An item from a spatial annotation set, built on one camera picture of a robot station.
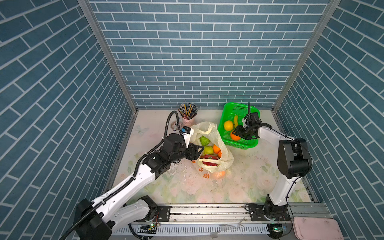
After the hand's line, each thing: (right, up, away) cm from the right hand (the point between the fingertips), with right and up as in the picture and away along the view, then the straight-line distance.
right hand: (235, 131), depth 99 cm
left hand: (-24, -6, -26) cm, 35 cm away
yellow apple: (-3, +4, +6) cm, 7 cm away
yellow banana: (+3, +7, +10) cm, 13 cm away
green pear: (-18, -11, -8) cm, 23 cm away
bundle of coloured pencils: (-32, +14, +6) cm, 36 cm away
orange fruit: (-1, -3, -5) cm, 6 cm away
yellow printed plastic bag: (-19, +2, -23) cm, 30 cm away
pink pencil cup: (-31, +5, +3) cm, 32 cm away
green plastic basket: (-3, +13, +14) cm, 19 cm away
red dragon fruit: (-18, -14, -13) cm, 26 cm away
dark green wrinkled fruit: (-20, -6, -3) cm, 21 cm away
